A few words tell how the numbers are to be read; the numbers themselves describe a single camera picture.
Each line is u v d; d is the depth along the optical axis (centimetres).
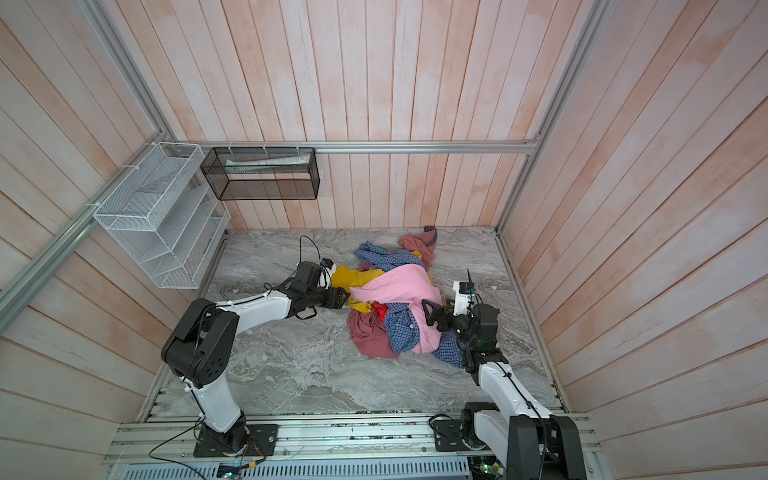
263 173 106
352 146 96
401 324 84
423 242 112
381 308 86
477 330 65
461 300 75
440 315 75
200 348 49
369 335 86
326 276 80
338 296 87
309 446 73
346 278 106
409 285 86
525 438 42
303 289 76
